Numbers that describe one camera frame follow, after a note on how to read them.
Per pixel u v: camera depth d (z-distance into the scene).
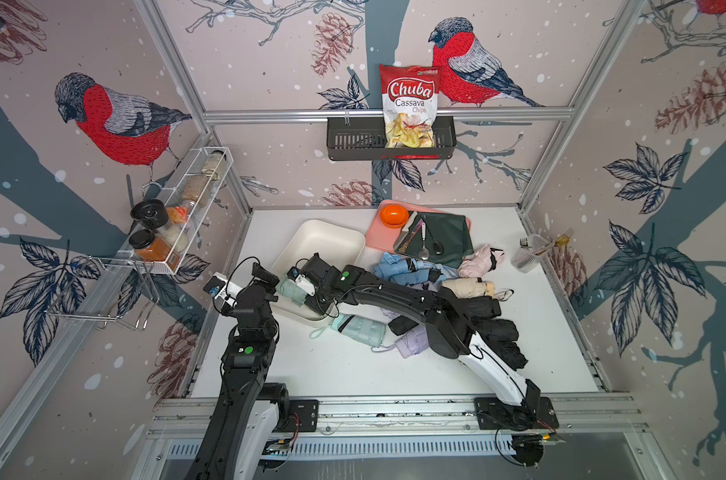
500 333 0.83
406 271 0.98
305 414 0.73
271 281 0.71
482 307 0.88
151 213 0.62
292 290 0.85
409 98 0.82
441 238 1.10
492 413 0.73
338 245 1.08
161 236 0.65
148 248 0.60
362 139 1.07
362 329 0.86
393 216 1.14
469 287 0.93
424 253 1.07
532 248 0.98
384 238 1.11
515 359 0.78
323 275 0.70
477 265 0.98
